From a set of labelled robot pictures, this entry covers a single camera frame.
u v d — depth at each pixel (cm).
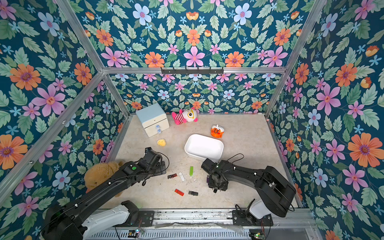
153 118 99
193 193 82
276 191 43
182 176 88
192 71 93
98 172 69
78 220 43
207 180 86
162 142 101
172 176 87
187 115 111
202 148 99
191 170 91
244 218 75
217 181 70
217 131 103
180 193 82
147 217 73
